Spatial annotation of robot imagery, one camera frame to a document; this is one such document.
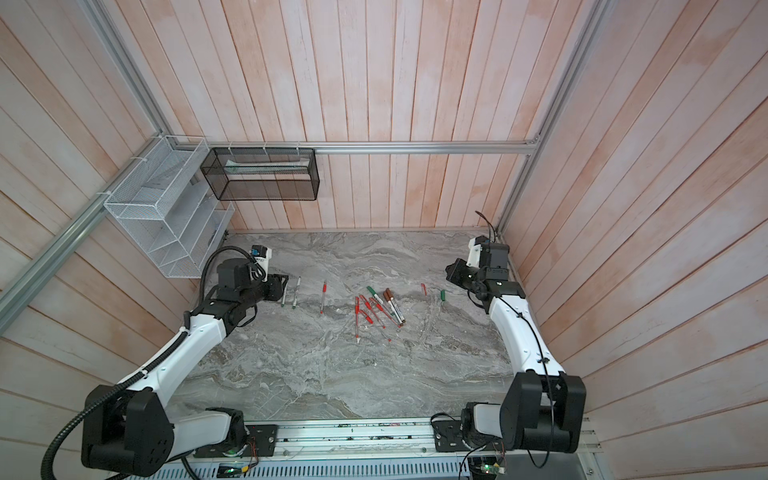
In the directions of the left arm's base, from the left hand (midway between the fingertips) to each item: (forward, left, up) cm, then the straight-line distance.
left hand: (282, 280), depth 85 cm
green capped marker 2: (+3, -29, -16) cm, 33 cm away
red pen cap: (+9, -45, -17) cm, 49 cm away
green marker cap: (+6, -50, -16) cm, 53 cm away
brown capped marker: (+1, -34, -16) cm, 37 cm away
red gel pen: (+7, -9, -16) cm, 20 cm away
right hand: (+3, -48, +3) cm, 49 cm away
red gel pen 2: (0, -21, -16) cm, 27 cm away
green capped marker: (+6, 0, -16) cm, 17 cm away
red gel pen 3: (-1, -27, -17) cm, 32 cm away
